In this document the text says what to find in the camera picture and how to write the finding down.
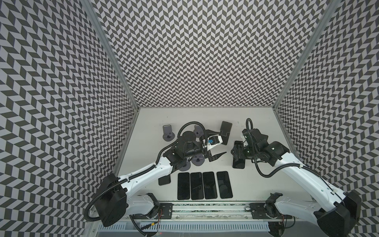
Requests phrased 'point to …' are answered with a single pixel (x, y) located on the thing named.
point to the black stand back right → (225, 128)
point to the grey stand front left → (185, 168)
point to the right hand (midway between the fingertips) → (238, 154)
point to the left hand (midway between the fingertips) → (221, 142)
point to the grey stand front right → (198, 159)
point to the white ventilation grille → (187, 227)
